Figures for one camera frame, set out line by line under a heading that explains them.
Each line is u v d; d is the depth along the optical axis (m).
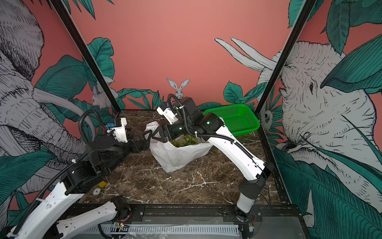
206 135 0.43
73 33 0.77
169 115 0.56
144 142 0.53
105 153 0.41
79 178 0.40
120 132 0.51
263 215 0.74
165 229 0.70
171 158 0.73
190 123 0.47
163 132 0.53
